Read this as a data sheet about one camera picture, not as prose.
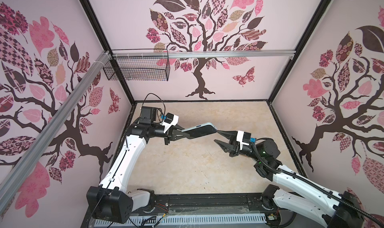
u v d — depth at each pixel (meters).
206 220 0.70
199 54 0.92
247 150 0.55
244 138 0.49
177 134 0.62
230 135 0.59
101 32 0.80
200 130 0.58
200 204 0.75
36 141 0.49
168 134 0.58
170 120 0.54
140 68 1.22
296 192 0.50
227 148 0.55
